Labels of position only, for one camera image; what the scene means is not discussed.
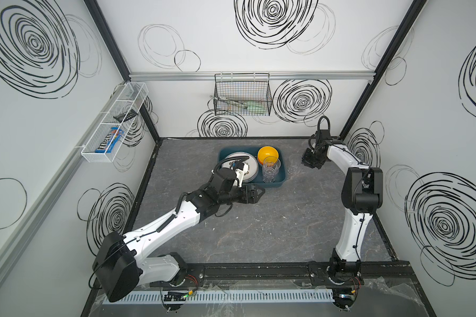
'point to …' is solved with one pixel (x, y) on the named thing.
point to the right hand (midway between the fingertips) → (300, 160)
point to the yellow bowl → (265, 152)
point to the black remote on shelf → (131, 114)
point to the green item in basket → (255, 105)
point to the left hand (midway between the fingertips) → (259, 191)
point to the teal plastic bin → (225, 151)
